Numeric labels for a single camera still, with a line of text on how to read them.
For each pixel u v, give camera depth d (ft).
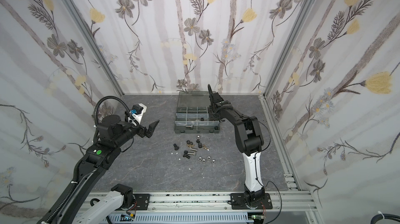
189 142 3.13
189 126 3.31
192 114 3.46
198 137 3.15
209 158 2.89
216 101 2.64
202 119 3.51
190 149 2.97
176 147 3.03
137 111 1.85
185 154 2.92
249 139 1.85
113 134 1.64
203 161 2.84
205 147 3.04
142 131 2.01
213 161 2.84
